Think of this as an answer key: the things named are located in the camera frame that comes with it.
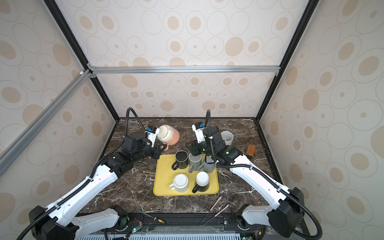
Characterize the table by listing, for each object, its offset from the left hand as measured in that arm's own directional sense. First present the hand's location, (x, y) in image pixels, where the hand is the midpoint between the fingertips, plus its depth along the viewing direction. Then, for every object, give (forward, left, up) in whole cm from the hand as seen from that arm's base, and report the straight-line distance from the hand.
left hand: (168, 143), depth 72 cm
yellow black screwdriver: (-28, +7, -25) cm, 38 cm away
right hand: (+1, -10, -1) cm, 10 cm away
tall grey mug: (-1, -12, -17) cm, 21 cm away
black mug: (0, -5, -17) cm, 18 cm away
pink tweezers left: (-22, -23, -25) cm, 41 cm away
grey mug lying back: (-2, -21, -21) cm, 30 cm away
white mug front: (-13, -5, -19) cm, 24 cm away
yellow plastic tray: (-5, +6, -27) cm, 28 cm away
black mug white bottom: (-13, -17, -17) cm, 27 cm away
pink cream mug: (+1, -1, +5) cm, 5 cm away
